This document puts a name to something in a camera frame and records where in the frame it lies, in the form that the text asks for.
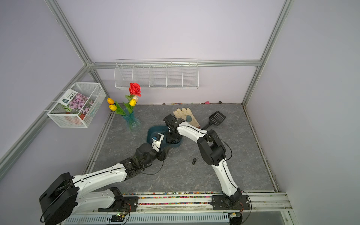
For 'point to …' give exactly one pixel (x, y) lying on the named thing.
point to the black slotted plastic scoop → (216, 118)
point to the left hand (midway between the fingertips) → (166, 145)
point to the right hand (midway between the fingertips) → (171, 136)
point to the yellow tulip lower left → (113, 107)
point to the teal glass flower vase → (133, 123)
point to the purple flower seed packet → (77, 101)
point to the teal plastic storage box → (153, 130)
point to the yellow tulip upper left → (110, 101)
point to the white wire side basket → (64, 116)
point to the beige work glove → (186, 115)
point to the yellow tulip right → (132, 102)
